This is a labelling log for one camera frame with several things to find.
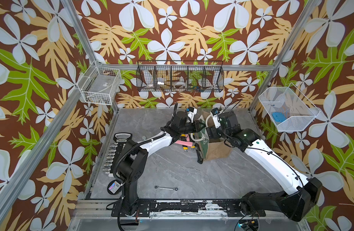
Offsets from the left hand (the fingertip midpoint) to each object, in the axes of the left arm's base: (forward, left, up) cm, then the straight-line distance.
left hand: (207, 123), depth 81 cm
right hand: (-3, -3, +2) cm, 4 cm away
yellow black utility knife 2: (-3, +6, -22) cm, 23 cm away
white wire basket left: (+21, +64, +11) cm, 68 cm away
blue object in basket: (+3, -41, +3) cm, 41 cm away
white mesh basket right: (+7, -48, +5) cm, 49 cm away
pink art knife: (0, +13, -22) cm, 26 cm away
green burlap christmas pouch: (-12, -2, -9) cm, 15 cm away
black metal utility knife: (-12, +2, -21) cm, 25 cm away
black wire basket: (+36, +15, +7) cm, 40 cm away
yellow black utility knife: (+4, +12, -22) cm, 26 cm away
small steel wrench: (-30, +18, -23) cm, 41 cm away
